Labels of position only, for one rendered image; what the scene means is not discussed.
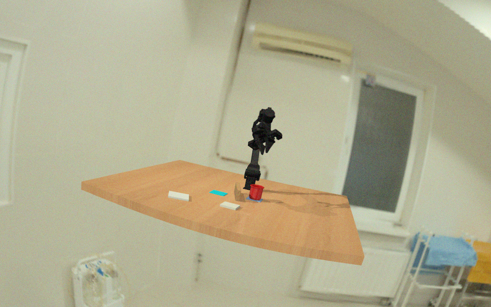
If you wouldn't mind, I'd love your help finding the pale cream square tile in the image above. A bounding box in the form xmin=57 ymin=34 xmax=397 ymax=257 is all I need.
xmin=168 ymin=191 xmax=189 ymax=201

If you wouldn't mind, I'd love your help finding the red cup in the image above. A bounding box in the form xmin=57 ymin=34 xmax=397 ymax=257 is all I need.
xmin=249 ymin=184 xmax=264 ymax=200

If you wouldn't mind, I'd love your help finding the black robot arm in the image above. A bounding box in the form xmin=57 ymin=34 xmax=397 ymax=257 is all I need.
xmin=243 ymin=107 xmax=275 ymax=190

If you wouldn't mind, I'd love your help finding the cream square block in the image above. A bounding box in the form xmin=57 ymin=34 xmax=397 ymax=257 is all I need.
xmin=220 ymin=202 xmax=240 ymax=211

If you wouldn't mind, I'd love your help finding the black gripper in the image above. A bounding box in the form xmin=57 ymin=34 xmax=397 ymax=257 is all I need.
xmin=248 ymin=126 xmax=282 ymax=155

